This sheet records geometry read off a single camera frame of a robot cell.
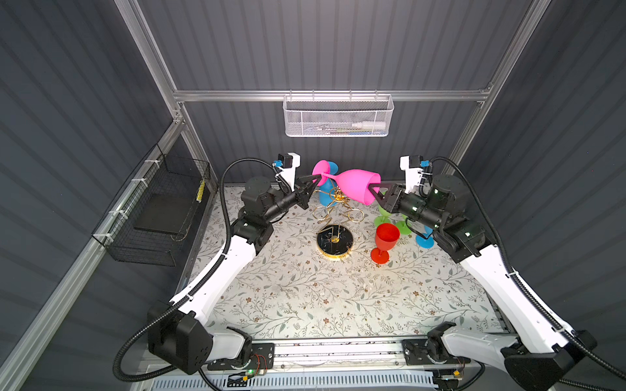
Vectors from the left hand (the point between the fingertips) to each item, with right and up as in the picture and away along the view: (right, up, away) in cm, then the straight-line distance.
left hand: (325, 179), depth 65 cm
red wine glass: (+22, -18, +18) cm, 34 cm away
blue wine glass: (+1, -2, +17) cm, 17 cm away
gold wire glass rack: (+5, -21, +33) cm, 40 cm away
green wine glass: (+27, -14, +19) cm, 36 cm away
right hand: (+13, -2, -2) cm, 13 cm away
